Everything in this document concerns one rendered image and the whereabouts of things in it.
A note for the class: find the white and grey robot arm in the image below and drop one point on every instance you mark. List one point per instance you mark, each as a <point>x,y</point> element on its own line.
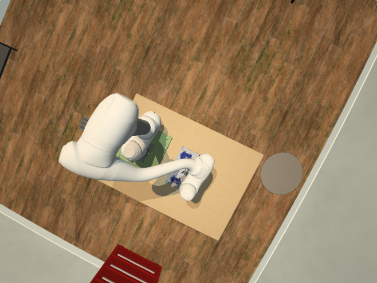
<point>115,124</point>

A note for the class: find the dark blue rectangular block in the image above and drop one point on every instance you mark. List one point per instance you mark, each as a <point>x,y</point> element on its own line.
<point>174,178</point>
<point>184,154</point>

